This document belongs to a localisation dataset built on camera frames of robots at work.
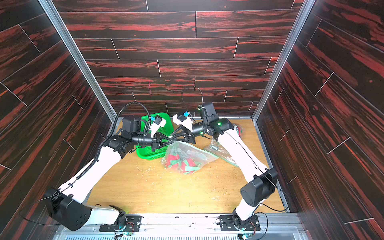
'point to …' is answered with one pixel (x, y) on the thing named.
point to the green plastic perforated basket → (147, 152)
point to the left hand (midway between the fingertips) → (173, 142)
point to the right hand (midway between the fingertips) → (175, 134)
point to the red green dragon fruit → (184, 165)
